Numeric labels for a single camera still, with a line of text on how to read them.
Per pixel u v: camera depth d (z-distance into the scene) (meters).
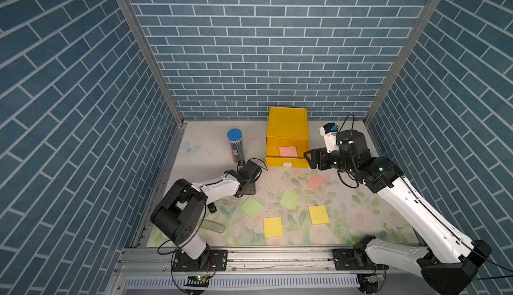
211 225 0.80
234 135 0.89
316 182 0.96
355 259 0.68
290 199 0.90
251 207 0.87
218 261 0.72
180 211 0.46
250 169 0.74
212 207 0.83
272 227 0.83
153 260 0.75
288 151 0.87
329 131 0.61
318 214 0.88
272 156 0.87
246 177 0.71
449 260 0.39
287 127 0.89
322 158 0.61
